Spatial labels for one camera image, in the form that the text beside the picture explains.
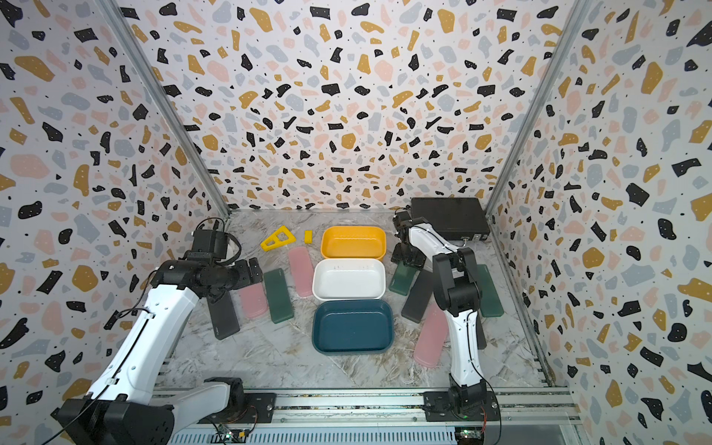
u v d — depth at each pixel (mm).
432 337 872
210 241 576
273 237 1121
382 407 761
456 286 585
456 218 1210
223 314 880
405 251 891
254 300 936
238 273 684
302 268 1021
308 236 1130
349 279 1001
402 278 976
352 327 883
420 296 944
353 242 1101
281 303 933
